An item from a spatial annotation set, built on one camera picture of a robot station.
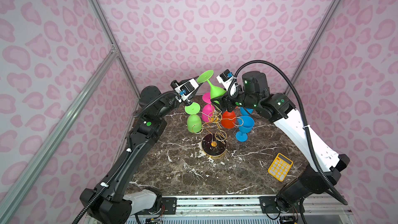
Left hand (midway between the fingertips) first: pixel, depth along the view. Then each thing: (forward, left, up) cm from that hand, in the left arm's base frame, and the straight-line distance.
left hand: (197, 74), depth 56 cm
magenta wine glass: (+6, -4, -28) cm, 29 cm away
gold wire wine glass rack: (-3, -8, -47) cm, 48 cm away
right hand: (-1, -8, -10) cm, 13 cm away
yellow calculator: (-18, -43, -50) cm, 68 cm away
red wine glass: (-5, -13, -21) cm, 26 cm away
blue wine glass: (+4, -26, -41) cm, 49 cm away
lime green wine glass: (-1, +3, -29) cm, 30 cm away
